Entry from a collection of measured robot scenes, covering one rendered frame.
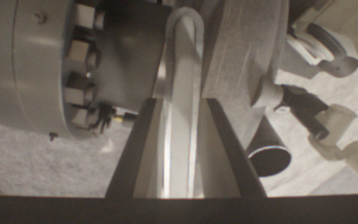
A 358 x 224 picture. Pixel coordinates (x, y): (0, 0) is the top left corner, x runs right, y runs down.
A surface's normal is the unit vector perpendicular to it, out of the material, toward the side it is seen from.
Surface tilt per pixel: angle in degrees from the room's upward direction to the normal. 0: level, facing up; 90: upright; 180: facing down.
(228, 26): 46
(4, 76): 5
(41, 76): 8
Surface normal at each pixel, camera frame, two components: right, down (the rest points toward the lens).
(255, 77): 0.12, 0.18
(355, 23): -0.13, 0.51
